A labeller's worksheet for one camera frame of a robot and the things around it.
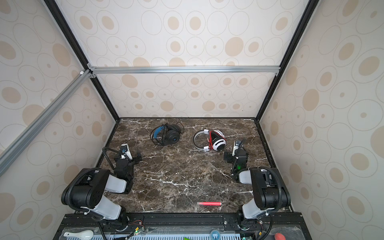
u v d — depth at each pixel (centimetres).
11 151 52
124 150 75
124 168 68
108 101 109
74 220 77
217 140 96
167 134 100
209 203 80
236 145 83
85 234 70
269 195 45
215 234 70
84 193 45
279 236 68
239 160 71
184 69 93
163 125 110
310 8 69
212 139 98
